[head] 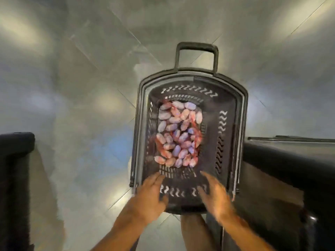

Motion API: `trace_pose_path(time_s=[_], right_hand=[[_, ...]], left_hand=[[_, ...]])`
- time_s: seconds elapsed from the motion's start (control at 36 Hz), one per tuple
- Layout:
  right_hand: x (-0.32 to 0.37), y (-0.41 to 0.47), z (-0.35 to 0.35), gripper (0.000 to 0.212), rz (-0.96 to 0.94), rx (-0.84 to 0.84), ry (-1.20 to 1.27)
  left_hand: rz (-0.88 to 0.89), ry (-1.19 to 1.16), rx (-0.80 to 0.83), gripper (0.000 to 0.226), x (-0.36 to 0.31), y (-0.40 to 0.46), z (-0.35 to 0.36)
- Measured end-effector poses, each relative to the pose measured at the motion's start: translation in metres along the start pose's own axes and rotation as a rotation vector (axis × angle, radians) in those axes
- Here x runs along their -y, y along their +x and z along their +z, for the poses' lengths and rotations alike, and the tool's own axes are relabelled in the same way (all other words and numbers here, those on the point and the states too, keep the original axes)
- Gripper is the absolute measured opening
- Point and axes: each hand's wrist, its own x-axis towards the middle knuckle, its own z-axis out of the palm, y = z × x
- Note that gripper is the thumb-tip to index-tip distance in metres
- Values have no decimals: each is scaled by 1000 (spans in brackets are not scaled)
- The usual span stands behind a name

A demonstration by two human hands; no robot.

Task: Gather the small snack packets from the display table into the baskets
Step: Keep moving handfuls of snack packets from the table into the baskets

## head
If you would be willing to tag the heap of lilac sausage bundles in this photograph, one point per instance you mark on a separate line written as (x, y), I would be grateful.
(178, 133)

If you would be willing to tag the person's left forearm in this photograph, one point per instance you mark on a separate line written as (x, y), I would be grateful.
(123, 235)

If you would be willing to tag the person's right forearm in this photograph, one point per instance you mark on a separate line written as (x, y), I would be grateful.
(246, 235)

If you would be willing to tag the stack of black baskets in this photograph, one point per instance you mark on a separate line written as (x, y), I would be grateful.
(230, 102)

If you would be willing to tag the dark blue display stand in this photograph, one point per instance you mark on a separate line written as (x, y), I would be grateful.
(15, 190)

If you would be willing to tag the tiled white display table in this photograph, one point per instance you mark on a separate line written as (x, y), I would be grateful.
(282, 180)

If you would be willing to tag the person's right leg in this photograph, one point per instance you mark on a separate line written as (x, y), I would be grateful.
(198, 232)

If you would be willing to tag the person's right hand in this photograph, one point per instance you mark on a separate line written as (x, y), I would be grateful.
(217, 198)

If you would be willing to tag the person's left hand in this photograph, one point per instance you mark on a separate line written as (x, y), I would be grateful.
(146, 201)

